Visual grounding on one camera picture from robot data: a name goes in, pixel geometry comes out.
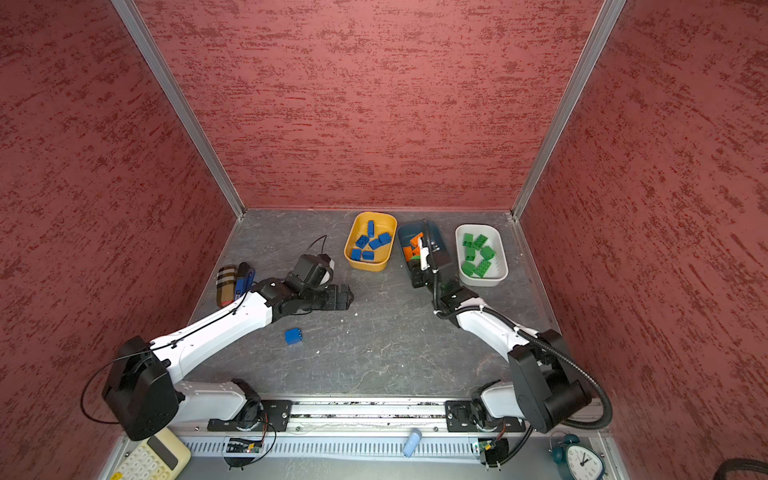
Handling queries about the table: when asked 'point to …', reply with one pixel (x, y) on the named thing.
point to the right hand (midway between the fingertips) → (414, 265)
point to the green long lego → (482, 267)
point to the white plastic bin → (497, 270)
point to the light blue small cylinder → (412, 442)
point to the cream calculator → (163, 456)
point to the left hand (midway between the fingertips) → (338, 303)
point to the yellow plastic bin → (370, 240)
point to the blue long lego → (371, 228)
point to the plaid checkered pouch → (226, 278)
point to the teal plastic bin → (441, 254)
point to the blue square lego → (385, 238)
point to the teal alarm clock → (582, 462)
